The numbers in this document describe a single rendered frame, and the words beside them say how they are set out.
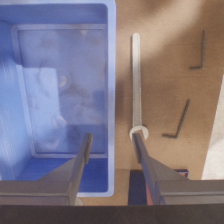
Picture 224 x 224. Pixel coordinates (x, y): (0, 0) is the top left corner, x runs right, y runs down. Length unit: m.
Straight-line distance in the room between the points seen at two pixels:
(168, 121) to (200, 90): 0.10
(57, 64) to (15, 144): 0.18
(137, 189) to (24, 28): 0.39
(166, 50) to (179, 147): 0.23
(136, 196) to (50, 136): 0.23
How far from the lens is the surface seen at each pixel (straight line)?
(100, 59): 0.33
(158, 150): 0.41
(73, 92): 0.34
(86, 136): 0.16
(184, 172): 0.45
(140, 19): 0.35
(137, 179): 0.40
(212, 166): 1.19
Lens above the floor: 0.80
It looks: 73 degrees down
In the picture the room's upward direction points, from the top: 178 degrees clockwise
